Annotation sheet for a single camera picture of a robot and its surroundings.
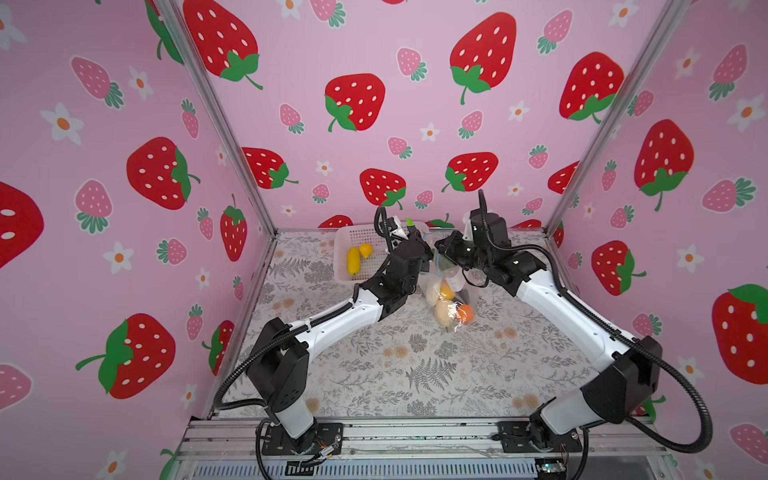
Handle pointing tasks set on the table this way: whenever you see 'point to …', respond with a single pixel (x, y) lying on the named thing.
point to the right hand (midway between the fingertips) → (430, 241)
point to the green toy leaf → (409, 222)
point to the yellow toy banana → (354, 260)
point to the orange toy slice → (466, 313)
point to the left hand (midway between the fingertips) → (422, 231)
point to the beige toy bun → (442, 313)
